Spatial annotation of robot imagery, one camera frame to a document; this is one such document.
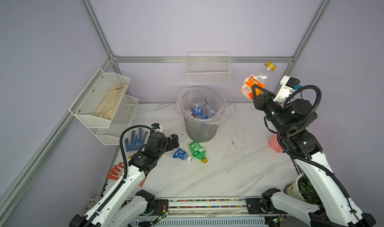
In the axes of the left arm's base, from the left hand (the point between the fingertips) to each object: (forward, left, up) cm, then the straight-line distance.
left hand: (170, 139), depth 78 cm
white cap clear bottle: (+26, -19, +4) cm, 33 cm away
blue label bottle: (+18, -15, +5) cm, 24 cm away
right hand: (+4, -35, +34) cm, 49 cm away
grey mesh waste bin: (+10, -16, -7) cm, 20 cm away
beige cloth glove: (+11, +33, +11) cm, 37 cm away
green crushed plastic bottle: (+1, -15, -16) cm, 22 cm away
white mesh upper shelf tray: (+14, +39, +11) cm, 44 cm away
